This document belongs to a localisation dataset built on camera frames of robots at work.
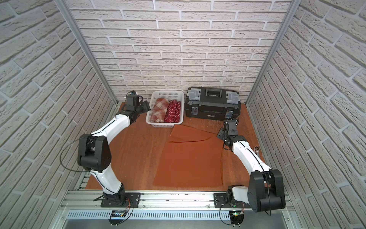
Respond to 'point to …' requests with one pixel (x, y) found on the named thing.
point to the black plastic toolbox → (215, 103)
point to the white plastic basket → (170, 95)
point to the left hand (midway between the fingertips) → (148, 102)
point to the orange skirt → (190, 157)
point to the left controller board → (117, 213)
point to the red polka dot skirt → (172, 113)
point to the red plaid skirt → (159, 109)
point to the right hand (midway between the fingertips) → (224, 132)
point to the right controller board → (236, 217)
